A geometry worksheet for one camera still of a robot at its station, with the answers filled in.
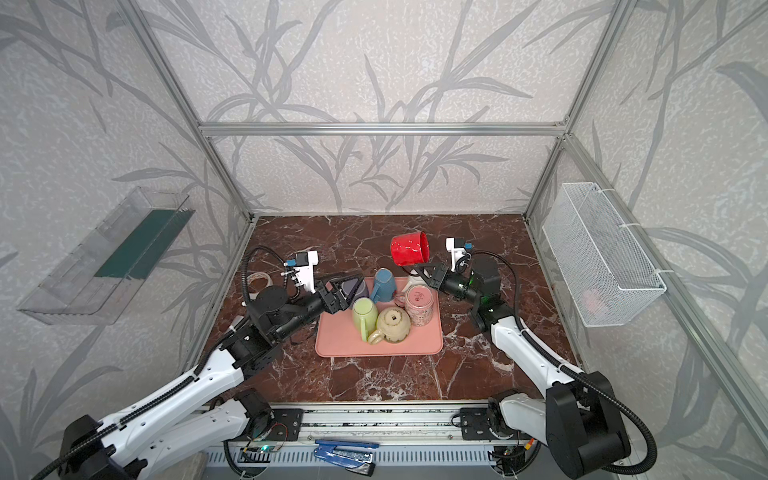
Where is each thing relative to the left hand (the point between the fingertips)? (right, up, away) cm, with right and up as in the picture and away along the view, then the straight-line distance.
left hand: (357, 270), depth 68 cm
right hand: (+14, +2, +9) cm, 17 cm away
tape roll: (-41, -5, +34) cm, 54 cm away
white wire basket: (+53, 0, -7) cm, 53 cm away
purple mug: (+1, -4, -3) cm, 5 cm away
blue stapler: (-1, -43, 0) cm, 43 cm away
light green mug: (0, -14, +15) cm, 20 cm away
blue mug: (+5, -7, +22) cm, 23 cm away
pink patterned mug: (+15, -10, +16) cm, 24 cm away
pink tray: (-9, -21, +18) cm, 30 cm away
